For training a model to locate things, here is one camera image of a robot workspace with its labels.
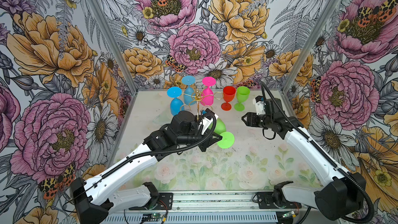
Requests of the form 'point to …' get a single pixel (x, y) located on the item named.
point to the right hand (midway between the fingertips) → (247, 123)
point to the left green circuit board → (153, 215)
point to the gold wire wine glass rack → (198, 95)
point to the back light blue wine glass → (189, 94)
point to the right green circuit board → (289, 214)
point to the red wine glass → (228, 94)
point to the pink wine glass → (207, 95)
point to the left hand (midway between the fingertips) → (218, 142)
